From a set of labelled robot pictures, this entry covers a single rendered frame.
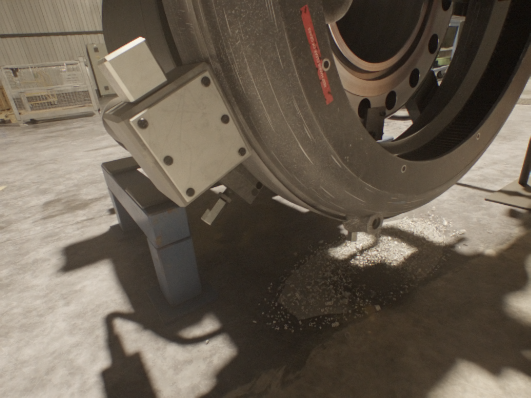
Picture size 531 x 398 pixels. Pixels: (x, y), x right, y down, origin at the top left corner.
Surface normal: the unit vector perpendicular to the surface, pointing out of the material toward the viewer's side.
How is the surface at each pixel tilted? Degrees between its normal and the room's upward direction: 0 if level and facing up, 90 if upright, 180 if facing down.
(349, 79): 90
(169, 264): 90
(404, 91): 90
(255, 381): 0
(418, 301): 0
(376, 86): 90
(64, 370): 0
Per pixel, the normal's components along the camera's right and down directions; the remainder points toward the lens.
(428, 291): -0.10, -0.91
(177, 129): 0.54, 0.29
